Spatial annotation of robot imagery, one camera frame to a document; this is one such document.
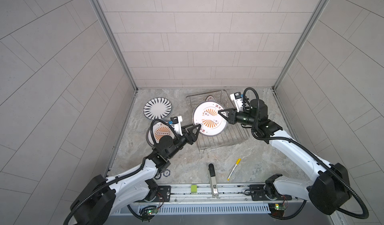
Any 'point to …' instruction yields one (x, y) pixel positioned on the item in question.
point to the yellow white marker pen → (237, 163)
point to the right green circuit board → (278, 207)
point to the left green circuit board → (152, 211)
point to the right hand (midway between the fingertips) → (218, 114)
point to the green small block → (194, 188)
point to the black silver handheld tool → (212, 171)
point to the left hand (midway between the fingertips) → (201, 126)
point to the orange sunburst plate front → (160, 129)
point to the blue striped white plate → (157, 108)
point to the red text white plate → (210, 98)
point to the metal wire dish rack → (232, 134)
